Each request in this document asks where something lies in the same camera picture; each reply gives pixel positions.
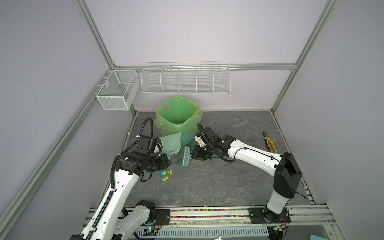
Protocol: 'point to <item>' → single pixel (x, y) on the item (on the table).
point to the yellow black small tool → (268, 141)
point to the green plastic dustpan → (171, 143)
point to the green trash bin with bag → (176, 114)
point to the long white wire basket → (210, 77)
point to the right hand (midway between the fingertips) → (191, 158)
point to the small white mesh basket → (119, 90)
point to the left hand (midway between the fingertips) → (168, 165)
